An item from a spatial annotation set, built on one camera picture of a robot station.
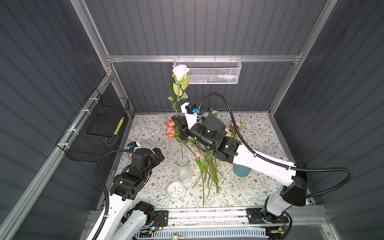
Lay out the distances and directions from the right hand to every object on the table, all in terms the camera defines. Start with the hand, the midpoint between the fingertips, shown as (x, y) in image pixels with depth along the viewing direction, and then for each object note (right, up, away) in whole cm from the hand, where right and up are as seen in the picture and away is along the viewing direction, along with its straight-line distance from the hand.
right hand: (174, 119), depth 60 cm
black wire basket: (-39, -4, +13) cm, 41 cm away
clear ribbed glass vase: (+3, -24, +11) cm, 26 cm away
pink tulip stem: (+12, -27, +31) cm, 43 cm away
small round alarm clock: (-2, -38, +20) cm, 43 cm away
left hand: (-12, -17, +12) cm, 24 cm away
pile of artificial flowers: (+17, -27, +31) cm, 44 cm away
